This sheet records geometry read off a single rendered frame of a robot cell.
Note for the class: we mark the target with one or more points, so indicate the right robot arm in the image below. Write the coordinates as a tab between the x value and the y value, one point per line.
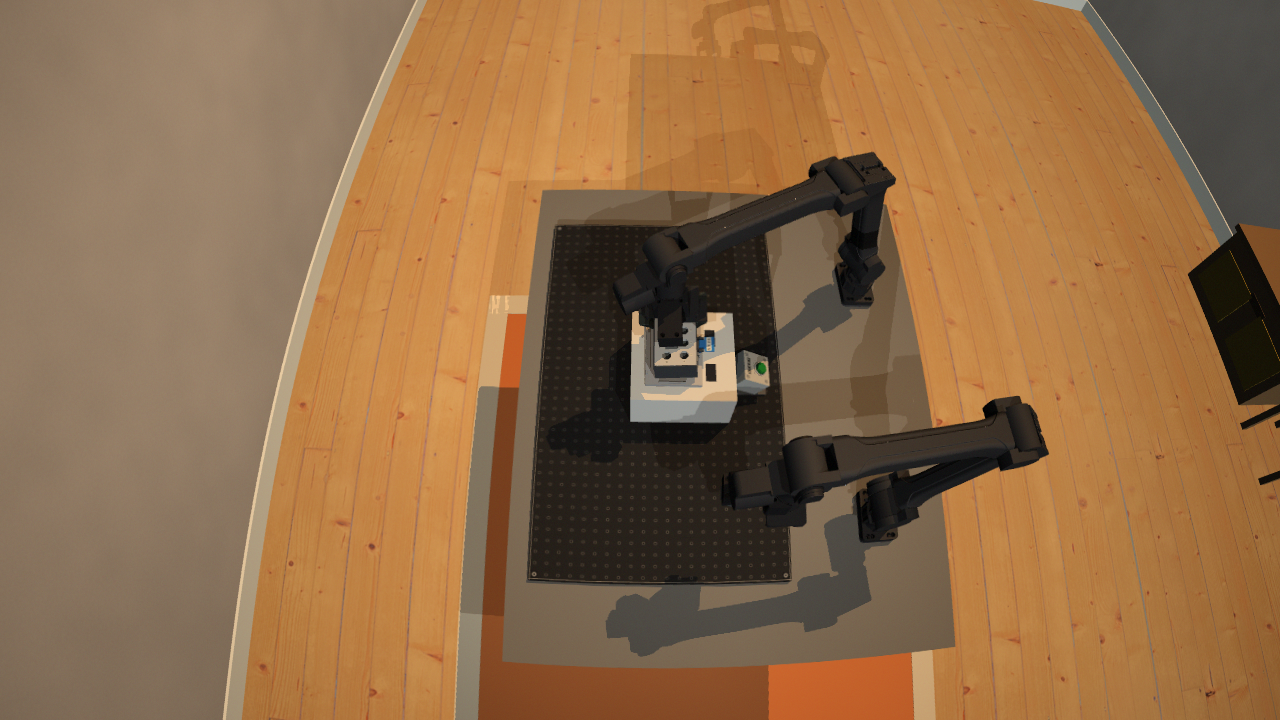
705	239

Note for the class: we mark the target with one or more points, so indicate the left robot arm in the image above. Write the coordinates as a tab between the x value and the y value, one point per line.
852	458

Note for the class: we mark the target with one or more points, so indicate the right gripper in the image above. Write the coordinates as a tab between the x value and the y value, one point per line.
696	299

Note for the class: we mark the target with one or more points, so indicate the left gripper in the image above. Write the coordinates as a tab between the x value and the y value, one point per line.
795	517

